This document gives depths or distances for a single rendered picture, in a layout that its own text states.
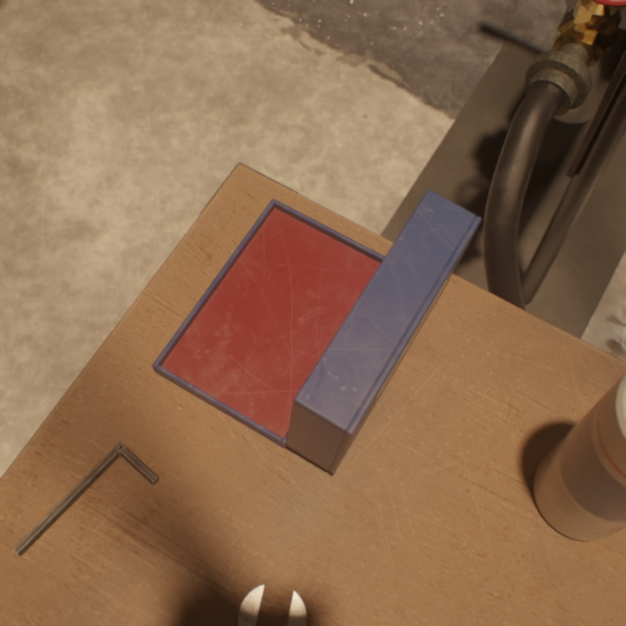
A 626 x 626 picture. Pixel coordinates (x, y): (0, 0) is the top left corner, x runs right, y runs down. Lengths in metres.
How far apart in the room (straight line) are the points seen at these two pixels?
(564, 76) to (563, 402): 0.31
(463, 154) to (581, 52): 0.47
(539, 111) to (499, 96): 0.58
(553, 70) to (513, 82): 0.57
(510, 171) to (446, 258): 0.25
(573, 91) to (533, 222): 0.46
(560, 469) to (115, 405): 0.30
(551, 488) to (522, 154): 0.31
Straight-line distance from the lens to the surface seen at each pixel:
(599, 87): 1.00
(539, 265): 1.08
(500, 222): 0.76
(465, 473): 0.60
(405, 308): 0.50
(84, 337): 1.17
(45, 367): 1.17
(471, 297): 0.65
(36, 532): 0.60
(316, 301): 0.63
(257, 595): 0.57
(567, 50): 0.83
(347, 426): 0.48
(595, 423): 0.47
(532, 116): 0.77
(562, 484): 0.54
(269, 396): 0.60
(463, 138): 1.29
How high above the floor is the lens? 1.04
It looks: 66 degrees down
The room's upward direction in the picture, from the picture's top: straight up
